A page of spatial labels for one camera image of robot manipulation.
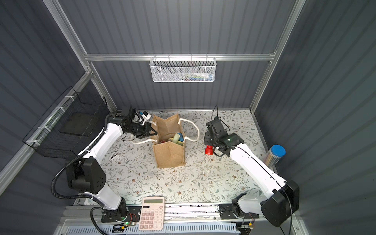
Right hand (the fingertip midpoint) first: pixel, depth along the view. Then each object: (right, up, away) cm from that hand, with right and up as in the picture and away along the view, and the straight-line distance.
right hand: (210, 137), depth 79 cm
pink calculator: (-30, -39, -7) cm, 50 cm away
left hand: (-29, +1, +3) cm, 29 cm away
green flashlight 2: (-17, -4, +8) cm, 19 cm away
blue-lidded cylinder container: (+32, -9, -4) cm, 34 cm away
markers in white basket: (-8, +37, +13) cm, 40 cm away
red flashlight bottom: (-26, -2, -4) cm, 26 cm away
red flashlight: (-1, -7, -3) cm, 7 cm away
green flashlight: (-20, -2, +12) cm, 24 cm away
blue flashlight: (-17, -2, +14) cm, 23 cm away
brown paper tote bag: (-22, -2, -3) cm, 22 cm away
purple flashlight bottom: (-24, -3, +15) cm, 29 cm away
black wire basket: (-74, +7, -5) cm, 74 cm away
